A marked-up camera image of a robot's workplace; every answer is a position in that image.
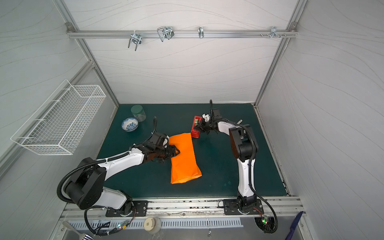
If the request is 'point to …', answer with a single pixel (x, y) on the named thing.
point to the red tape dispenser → (195, 133)
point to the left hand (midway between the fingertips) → (178, 152)
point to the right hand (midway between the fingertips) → (195, 124)
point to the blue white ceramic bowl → (130, 124)
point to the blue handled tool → (293, 225)
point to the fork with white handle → (239, 121)
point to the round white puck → (152, 224)
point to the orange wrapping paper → (184, 166)
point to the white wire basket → (60, 123)
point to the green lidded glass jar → (138, 112)
